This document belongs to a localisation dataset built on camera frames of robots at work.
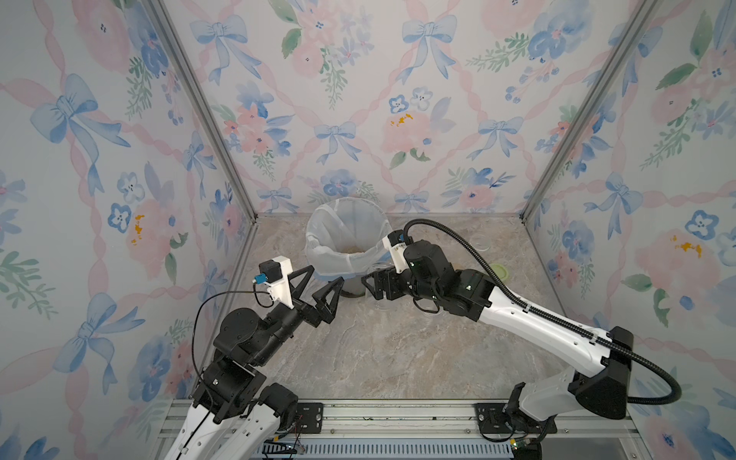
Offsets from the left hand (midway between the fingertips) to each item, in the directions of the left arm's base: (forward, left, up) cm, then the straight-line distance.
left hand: (328, 274), depth 58 cm
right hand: (+7, -10, -10) cm, 16 cm away
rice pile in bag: (+31, -2, -31) cm, 44 cm away
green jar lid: (+26, -55, -37) cm, 71 cm away
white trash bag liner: (+32, 0, -25) cm, 40 cm away
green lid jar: (+38, -50, -35) cm, 72 cm away
